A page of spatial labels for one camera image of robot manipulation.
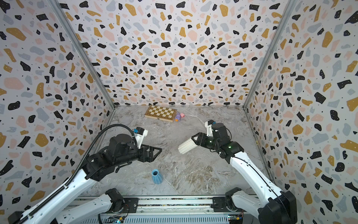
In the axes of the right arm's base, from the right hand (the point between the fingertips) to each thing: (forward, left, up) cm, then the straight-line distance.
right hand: (194, 139), depth 77 cm
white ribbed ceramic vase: (-3, +4, -4) cm, 6 cm away
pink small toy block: (+34, +10, -18) cm, 40 cm away
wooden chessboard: (+35, +27, -17) cm, 47 cm away
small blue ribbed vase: (-17, +20, -11) cm, 29 cm away
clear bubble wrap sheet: (-10, +1, -21) cm, 23 cm away
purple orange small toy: (+30, +13, -17) cm, 37 cm away
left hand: (-9, +18, +5) cm, 21 cm away
